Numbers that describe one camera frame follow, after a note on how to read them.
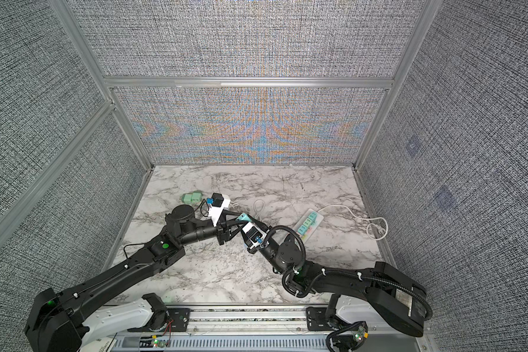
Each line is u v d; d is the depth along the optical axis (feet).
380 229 3.21
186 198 3.39
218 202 1.95
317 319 2.39
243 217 2.22
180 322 2.40
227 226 2.02
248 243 2.09
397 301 1.38
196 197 3.41
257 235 1.86
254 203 3.39
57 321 1.27
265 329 2.40
